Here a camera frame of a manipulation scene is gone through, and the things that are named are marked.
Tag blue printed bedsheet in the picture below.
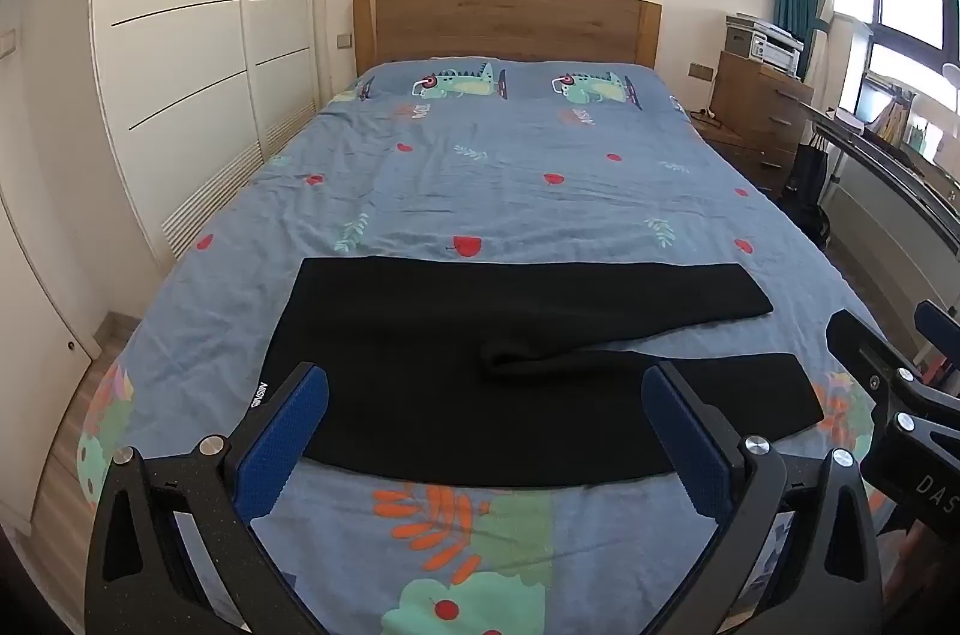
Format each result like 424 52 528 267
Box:
75 56 923 635

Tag wooden dresser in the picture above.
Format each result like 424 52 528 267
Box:
709 50 816 193

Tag white printer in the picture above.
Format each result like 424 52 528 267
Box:
725 14 805 76

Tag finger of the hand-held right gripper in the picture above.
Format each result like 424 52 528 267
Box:
913 299 960 355
825 308 960 426

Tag wooden headboard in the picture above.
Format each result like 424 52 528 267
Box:
352 0 663 77

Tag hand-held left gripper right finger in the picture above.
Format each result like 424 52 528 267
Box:
641 362 886 635

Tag white wardrobe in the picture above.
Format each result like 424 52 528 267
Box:
0 0 325 531

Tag black bag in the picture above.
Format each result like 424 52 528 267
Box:
784 143 833 250

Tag black pants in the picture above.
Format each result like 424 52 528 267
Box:
259 257 824 488

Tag wooden nightstand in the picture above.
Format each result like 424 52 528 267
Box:
686 113 762 186

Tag dinosaur print pillow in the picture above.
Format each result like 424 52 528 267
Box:
502 61 670 115
358 59 505 103

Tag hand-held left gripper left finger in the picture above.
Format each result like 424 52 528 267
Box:
85 362 331 635

